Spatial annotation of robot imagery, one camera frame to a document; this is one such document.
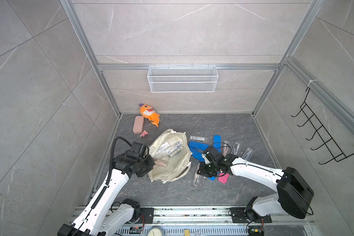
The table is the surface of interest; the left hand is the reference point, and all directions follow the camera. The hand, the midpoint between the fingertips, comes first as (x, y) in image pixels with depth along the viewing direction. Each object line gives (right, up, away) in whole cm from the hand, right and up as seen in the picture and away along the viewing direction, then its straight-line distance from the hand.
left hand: (156, 162), depth 76 cm
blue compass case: (+26, +5, +25) cm, 36 cm away
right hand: (+24, -7, +6) cm, 25 cm away
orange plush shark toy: (-12, +30, +34) cm, 47 cm away
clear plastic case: (+6, +4, +20) cm, 21 cm away
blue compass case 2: (+32, -11, +8) cm, 35 cm away
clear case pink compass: (+22, -9, +5) cm, 25 cm away
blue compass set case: (+39, +8, +25) cm, 47 cm away
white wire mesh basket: (+14, +52, +24) cm, 59 cm away
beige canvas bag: (+5, -7, +9) cm, 12 cm away
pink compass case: (+39, -12, +9) cm, 42 cm away
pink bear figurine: (-13, +14, +28) cm, 34 cm away
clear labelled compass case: (+28, +10, +27) cm, 40 cm away
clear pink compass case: (+44, +5, +22) cm, 50 cm away
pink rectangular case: (-20, +20, +34) cm, 44 cm away
